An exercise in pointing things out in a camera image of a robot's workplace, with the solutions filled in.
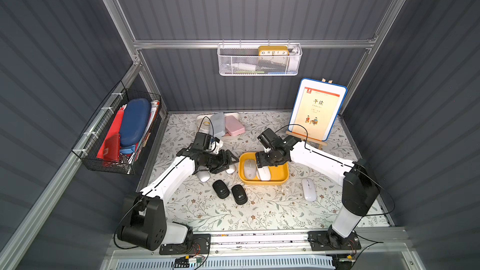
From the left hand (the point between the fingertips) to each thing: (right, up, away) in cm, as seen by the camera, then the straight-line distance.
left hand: (234, 164), depth 81 cm
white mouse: (+14, -6, +10) cm, 18 cm away
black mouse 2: (+2, -14, +3) cm, 15 cm away
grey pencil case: (-11, +18, +24) cm, 32 cm away
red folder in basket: (-44, +9, -15) cm, 47 cm away
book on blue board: (+39, +26, +8) cm, 47 cm away
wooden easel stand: (+43, +9, +15) cm, 46 cm away
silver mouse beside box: (-2, -5, +14) cm, 15 cm away
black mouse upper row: (-8, 0, -8) cm, 11 cm away
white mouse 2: (+35, -13, +5) cm, 37 cm away
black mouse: (-7, -13, +5) cm, 15 cm away
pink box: (-2, +17, +24) cm, 29 cm away
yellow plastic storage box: (+22, -7, +11) cm, 26 cm away
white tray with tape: (-19, +19, +31) cm, 41 cm away
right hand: (+14, +2, +5) cm, 15 cm away
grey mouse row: (+7, -4, +10) cm, 13 cm away
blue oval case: (-39, +19, -9) cm, 44 cm away
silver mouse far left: (-16, -8, +12) cm, 22 cm away
